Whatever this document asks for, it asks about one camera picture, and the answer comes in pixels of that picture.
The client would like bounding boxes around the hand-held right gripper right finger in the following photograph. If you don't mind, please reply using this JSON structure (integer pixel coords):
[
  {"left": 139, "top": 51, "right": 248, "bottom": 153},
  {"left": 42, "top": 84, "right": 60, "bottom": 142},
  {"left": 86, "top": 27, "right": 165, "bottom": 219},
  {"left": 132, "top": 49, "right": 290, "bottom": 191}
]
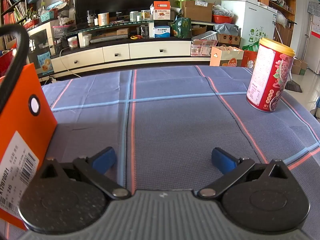
[{"left": 197, "top": 147, "right": 292, "bottom": 200}]

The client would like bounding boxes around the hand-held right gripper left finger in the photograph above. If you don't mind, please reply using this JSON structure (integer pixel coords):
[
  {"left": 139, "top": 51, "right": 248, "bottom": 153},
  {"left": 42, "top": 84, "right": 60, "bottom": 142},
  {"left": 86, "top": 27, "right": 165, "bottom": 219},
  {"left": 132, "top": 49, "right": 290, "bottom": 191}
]
[{"left": 39, "top": 147, "right": 132, "bottom": 200}]

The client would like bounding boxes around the orange cardboard box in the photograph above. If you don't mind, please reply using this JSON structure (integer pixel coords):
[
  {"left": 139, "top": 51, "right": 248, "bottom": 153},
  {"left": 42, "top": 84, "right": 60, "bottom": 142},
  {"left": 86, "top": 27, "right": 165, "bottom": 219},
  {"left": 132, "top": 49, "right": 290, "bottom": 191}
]
[{"left": 0, "top": 63, "right": 58, "bottom": 231}]

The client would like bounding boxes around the blue plaid tablecloth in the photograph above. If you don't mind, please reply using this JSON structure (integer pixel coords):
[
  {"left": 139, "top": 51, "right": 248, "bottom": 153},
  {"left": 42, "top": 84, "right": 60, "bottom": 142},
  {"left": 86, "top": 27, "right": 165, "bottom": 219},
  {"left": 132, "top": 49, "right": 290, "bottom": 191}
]
[{"left": 0, "top": 65, "right": 320, "bottom": 240}]

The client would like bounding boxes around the red can with yellow lid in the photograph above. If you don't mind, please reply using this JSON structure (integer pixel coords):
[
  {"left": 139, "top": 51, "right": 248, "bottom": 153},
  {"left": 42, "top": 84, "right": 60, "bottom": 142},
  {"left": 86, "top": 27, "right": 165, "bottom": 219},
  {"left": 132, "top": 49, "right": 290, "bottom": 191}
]
[{"left": 246, "top": 37, "right": 296, "bottom": 113}]

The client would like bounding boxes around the orange gift bag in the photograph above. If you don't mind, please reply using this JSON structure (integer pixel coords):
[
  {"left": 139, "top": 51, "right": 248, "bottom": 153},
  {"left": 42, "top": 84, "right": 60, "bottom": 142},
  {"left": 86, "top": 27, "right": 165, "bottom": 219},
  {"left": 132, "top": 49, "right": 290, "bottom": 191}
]
[{"left": 209, "top": 46, "right": 244, "bottom": 67}]

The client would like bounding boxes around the broom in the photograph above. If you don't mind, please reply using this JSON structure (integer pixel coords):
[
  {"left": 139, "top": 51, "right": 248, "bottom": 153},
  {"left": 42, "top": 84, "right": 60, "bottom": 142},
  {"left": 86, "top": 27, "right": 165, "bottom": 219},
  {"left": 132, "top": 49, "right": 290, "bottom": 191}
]
[{"left": 284, "top": 71, "right": 303, "bottom": 93}]

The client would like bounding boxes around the red gift bag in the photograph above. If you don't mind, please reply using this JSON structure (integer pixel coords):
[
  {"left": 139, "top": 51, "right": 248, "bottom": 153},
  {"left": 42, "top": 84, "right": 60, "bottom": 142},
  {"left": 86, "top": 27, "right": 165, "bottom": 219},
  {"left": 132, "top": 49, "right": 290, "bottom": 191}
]
[{"left": 242, "top": 50, "right": 258, "bottom": 68}]

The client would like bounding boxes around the blue snack packet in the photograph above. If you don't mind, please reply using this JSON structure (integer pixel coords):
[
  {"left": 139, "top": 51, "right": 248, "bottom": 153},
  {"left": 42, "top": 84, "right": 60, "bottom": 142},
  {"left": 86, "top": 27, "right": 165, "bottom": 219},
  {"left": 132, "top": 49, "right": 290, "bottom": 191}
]
[{"left": 37, "top": 52, "right": 54, "bottom": 75}]

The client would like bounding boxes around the pink printed carton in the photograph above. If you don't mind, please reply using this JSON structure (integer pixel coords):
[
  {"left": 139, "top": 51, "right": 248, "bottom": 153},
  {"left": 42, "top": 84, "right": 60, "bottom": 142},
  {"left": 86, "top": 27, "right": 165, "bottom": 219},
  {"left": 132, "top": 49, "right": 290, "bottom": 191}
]
[{"left": 190, "top": 39, "right": 218, "bottom": 57}]

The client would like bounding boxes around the white television cabinet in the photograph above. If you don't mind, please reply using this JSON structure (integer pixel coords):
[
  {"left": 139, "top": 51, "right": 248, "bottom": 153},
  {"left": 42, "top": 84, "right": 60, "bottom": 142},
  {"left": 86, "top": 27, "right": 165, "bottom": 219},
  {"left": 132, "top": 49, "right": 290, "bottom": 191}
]
[{"left": 51, "top": 20, "right": 213, "bottom": 75}]

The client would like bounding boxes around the brown carton with round marks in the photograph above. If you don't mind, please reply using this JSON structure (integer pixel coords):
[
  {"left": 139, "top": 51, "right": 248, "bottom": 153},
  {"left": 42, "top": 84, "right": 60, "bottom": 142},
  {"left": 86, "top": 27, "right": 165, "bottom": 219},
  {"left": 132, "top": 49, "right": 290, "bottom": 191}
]
[{"left": 218, "top": 34, "right": 241, "bottom": 48}]

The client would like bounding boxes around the silver disc player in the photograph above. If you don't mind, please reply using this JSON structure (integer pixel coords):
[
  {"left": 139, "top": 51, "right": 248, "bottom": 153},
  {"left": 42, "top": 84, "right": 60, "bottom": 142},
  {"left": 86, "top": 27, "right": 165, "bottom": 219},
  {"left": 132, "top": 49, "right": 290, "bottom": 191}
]
[{"left": 90, "top": 35, "right": 129, "bottom": 43}]

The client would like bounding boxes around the small open cardboard box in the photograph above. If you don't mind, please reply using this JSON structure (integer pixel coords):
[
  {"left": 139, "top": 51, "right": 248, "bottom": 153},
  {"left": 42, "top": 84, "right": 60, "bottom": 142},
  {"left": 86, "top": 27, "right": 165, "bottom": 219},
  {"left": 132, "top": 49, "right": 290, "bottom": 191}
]
[{"left": 291, "top": 58, "right": 309, "bottom": 76}]

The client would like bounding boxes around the white plastic basket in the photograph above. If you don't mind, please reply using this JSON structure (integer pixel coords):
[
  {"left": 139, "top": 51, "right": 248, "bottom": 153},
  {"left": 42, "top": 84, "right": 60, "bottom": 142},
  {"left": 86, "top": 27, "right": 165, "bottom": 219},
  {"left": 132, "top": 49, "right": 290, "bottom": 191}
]
[{"left": 191, "top": 31, "right": 218, "bottom": 41}]

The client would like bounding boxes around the grey plastic bag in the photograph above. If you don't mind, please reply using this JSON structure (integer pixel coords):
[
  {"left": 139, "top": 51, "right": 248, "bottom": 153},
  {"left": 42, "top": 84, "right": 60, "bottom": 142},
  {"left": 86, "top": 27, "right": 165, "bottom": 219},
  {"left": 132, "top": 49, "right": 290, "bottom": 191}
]
[{"left": 217, "top": 23, "right": 239, "bottom": 36}]

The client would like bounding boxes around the white glass door cabinet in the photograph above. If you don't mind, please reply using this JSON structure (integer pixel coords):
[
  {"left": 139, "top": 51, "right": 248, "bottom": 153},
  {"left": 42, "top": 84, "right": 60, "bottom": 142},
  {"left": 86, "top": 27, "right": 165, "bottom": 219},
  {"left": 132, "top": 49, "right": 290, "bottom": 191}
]
[{"left": 27, "top": 20, "right": 66, "bottom": 75}]

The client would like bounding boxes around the pink plastic basket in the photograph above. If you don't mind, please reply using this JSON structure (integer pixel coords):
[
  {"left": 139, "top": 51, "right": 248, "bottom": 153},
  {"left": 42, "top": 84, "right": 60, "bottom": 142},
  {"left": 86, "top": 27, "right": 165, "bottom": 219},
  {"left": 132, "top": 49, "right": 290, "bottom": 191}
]
[{"left": 52, "top": 25, "right": 72, "bottom": 37}]

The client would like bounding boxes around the green plastic bag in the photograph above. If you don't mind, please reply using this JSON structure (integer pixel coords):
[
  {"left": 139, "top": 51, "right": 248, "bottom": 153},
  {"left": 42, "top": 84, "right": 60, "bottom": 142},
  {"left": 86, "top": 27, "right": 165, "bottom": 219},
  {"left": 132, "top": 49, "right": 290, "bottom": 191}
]
[{"left": 171, "top": 17, "right": 192, "bottom": 39}]

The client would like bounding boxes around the blue and white carton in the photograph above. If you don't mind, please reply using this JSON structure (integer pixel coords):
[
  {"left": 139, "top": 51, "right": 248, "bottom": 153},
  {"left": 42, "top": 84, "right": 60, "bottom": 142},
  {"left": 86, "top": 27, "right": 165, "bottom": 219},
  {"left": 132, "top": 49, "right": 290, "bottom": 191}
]
[{"left": 154, "top": 26, "right": 171, "bottom": 38}]

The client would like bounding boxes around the white tin with orange label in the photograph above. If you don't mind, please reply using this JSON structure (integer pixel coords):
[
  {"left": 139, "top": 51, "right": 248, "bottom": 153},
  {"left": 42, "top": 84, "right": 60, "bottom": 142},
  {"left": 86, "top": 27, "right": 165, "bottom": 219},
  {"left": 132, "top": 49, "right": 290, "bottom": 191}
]
[{"left": 98, "top": 13, "right": 110, "bottom": 26}]

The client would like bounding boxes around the red plastic basin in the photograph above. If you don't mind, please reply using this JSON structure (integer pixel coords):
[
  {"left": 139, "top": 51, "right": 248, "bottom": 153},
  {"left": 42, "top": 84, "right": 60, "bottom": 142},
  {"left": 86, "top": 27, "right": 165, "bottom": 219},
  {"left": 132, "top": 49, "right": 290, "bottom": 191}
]
[{"left": 212, "top": 14, "right": 233, "bottom": 24}]

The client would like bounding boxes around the white chest freezer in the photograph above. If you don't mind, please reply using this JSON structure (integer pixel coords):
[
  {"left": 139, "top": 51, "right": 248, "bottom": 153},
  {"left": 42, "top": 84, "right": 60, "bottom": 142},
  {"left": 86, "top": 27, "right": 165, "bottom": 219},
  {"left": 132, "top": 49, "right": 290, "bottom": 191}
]
[{"left": 221, "top": 0, "right": 278, "bottom": 50}]

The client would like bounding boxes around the brown cardboard box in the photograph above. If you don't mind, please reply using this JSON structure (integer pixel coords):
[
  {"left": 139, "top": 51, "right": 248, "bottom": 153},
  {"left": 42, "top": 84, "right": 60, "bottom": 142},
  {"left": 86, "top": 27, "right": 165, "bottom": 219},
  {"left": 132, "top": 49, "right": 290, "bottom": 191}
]
[{"left": 184, "top": 0, "right": 215, "bottom": 23}]

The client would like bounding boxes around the teal plastic basket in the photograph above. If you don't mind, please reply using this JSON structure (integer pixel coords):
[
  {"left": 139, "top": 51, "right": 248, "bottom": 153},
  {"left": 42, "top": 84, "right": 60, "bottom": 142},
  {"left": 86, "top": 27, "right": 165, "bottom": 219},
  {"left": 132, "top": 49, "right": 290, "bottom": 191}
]
[{"left": 40, "top": 11, "right": 56, "bottom": 23}]

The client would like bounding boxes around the orange and white carton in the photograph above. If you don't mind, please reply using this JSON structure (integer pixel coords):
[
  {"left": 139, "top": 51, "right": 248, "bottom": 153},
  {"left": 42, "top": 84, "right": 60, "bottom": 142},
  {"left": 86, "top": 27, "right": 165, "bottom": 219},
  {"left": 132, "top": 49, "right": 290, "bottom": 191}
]
[{"left": 153, "top": 1, "right": 171, "bottom": 20}]

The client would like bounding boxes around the dark bookshelf with books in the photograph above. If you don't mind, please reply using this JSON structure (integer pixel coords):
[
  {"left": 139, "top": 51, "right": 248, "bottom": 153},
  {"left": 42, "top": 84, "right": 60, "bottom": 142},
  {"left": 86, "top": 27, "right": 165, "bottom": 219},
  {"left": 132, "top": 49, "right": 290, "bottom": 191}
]
[{"left": 0, "top": 0, "right": 37, "bottom": 27}]

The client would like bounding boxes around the black strap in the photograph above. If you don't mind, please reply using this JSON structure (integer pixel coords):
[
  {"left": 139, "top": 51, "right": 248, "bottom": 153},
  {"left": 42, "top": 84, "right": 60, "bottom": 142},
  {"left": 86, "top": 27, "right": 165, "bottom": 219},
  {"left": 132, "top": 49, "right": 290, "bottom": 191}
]
[{"left": 0, "top": 25, "right": 30, "bottom": 113}]

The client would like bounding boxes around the wooden wall shelf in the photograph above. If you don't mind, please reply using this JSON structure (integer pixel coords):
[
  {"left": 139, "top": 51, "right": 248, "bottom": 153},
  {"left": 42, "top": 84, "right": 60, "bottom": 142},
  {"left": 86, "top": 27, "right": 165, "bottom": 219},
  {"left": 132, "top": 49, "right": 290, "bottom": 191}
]
[{"left": 259, "top": 0, "right": 297, "bottom": 47}]

